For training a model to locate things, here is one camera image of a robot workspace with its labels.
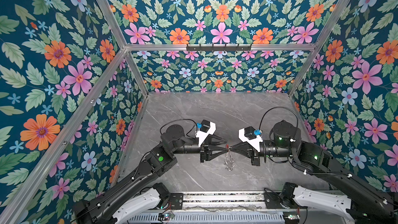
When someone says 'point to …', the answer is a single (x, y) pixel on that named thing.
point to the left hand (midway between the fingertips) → (227, 147)
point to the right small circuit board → (291, 217)
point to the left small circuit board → (165, 216)
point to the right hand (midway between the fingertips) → (232, 146)
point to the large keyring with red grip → (229, 160)
